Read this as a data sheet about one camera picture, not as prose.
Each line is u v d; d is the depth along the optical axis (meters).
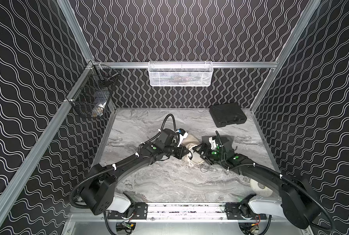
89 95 0.92
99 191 0.42
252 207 0.63
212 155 0.73
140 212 0.74
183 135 0.73
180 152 0.70
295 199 0.42
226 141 0.65
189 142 0.92
